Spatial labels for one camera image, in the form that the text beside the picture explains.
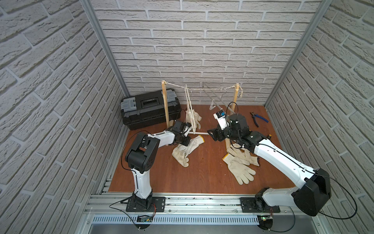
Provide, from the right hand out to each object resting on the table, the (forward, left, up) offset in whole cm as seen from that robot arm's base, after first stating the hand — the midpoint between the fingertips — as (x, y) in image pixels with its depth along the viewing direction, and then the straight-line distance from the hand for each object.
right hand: (215, 128), depth 79 cm
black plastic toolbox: (+21, +41, -5) cm, 46 cm away
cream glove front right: (-15, -15, -21) cm, 30 cm away
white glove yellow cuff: (+3, +11, -21) cm, 24 cm away
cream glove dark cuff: (+14, +8, -8) cm, 19 cm away
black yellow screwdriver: (+5, -42, -20) cm, 47 cm away
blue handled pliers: (+25, -38, -22) cm, 50 cm away
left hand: (+6, +14, -20) cm, 25 cm away
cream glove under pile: (-5, +21, -19) cm, 29 cm away
